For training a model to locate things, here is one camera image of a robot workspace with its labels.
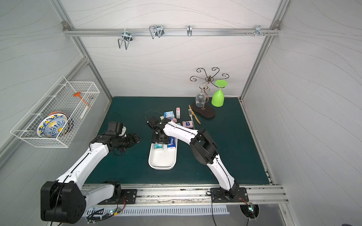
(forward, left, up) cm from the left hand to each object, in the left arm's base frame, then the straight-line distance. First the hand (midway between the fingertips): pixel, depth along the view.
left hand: (136, 142), depth 83 cm
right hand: (+4, -11, -6) cm, 13 cm away
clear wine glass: (+27, -39, +10) cm, 49 cm away
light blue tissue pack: (+26, -18, -5) cm, 32 cm away
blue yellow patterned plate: (-5, +30, +24) cm, 39 cm away
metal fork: (+32, -33, -10) cm, 47 cm away
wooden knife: (+29, -37, -10) cm, 48 cm away
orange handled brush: (+18, +33, +21) cm, 43 cm away
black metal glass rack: (+33, -47, -9) cm, 58 cm away
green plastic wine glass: (+25, -50, +12) cm, 57 cm away
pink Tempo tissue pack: (+19, -32, -8) cm, 38 cm away
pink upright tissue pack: (+27, -23, -5) cm, 36 cm away
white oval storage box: (-7, -16, -10) cm, 20 cm away
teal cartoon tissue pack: (+1, -12, -8) cm, 14 cm away
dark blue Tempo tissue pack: (+3, -21, -5) cm, 22 cm away
